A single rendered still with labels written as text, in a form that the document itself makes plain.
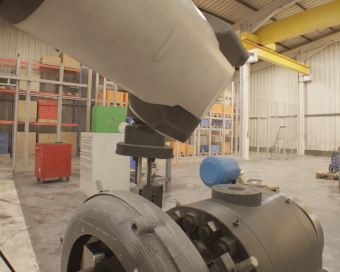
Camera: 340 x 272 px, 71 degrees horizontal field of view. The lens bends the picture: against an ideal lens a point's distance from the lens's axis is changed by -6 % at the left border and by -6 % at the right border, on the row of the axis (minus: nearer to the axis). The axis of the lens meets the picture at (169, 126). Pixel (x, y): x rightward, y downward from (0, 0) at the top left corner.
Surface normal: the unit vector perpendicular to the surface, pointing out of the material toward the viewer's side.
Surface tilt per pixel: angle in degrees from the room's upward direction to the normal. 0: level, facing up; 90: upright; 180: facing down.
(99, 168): 90
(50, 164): 90
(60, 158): 90
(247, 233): 37
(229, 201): 90
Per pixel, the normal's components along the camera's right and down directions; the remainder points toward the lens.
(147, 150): -0.06, 0.03
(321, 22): -0.81, -0.04
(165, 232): 0.34, -0.87
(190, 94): 0.32, 0.78
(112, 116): 0.58, -0.01
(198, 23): 0.82, -0.11
